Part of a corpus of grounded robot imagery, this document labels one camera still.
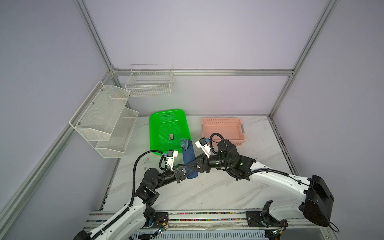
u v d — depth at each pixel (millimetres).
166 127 1119
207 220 749
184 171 675
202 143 629
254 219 731
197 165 675
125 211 507
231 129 1135
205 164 605
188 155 672
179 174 631
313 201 397
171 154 654
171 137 1073
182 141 688
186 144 662
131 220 513
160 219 744
